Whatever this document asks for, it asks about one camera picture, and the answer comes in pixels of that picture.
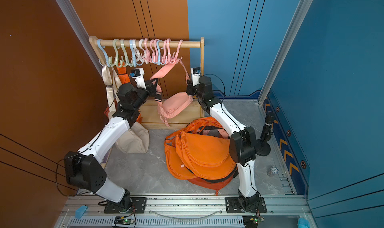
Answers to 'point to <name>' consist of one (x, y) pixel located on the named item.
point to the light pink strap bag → (175, 107)
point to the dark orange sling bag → (216, 184)
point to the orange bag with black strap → (236, 173)
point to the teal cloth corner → (303, 223)
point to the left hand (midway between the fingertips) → (157, 76)
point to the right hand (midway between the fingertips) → (189, 79)
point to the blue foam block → (79, 211)
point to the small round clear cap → (274, 170)
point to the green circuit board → (121, 220)
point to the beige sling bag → (136, 139)
